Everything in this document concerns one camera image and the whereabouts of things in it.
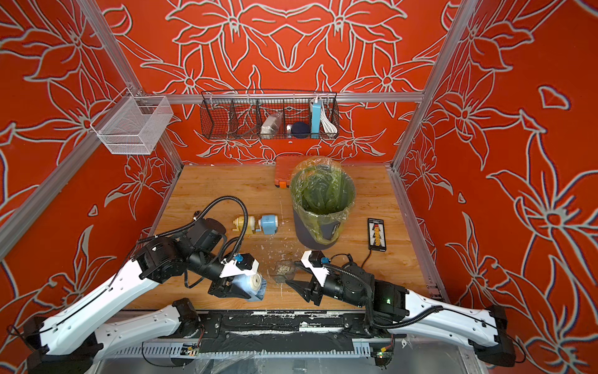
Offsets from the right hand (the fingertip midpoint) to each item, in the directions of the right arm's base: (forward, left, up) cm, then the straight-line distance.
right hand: (288, 275), depth 61 cm
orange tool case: (+62, +6, -20) cm, 66 cm away
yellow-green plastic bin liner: (+36, -12, -8) cm, 38 cm away
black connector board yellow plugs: (+27, -34, -22) cm, 49 cm away
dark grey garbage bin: (+16, -9, -4) cm, 19 cm away
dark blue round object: (+59, -2, +5) cm, 59 cm away
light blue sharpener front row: (-4, +8, +4) cm, 10 cm away
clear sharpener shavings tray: (+2, +2, -2) cm, 4 cm away
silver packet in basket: (+57, +10, +9) cm, 59 cm away
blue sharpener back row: (+25, +9, -16) cm, 31 cm away
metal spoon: (+33, +44, -22) cm, 59 cm away
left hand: (-1, +10, -1) cm, 10 cm away
